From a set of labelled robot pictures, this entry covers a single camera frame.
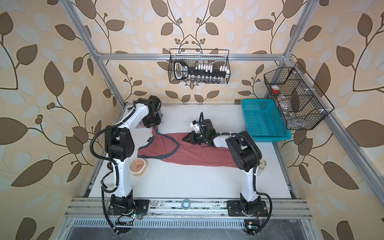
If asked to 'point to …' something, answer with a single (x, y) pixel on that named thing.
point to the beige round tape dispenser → (137, 166)
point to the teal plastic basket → (265, 121)
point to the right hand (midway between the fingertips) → (183, 140)
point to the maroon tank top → (172, 146)
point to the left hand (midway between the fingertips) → (156, 123)
